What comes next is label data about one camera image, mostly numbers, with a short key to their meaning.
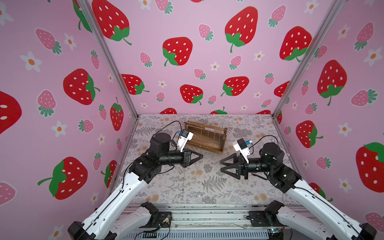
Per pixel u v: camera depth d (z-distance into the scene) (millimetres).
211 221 734
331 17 716
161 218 724
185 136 581
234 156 612
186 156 547
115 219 414
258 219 730
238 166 538
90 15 700
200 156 625
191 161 603
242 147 544
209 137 1070
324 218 430
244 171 537
